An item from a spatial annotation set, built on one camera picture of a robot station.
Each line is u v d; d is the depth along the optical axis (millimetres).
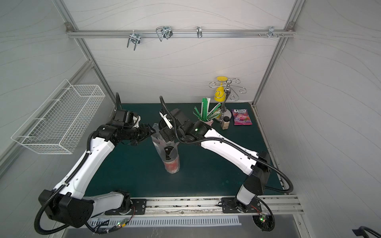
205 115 987
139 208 730
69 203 365
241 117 1086
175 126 516
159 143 786
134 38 801
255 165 419
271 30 764
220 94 1097
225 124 992
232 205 729
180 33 785
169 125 622
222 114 1108
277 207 748
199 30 733
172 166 789
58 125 678
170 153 673
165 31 765
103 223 715
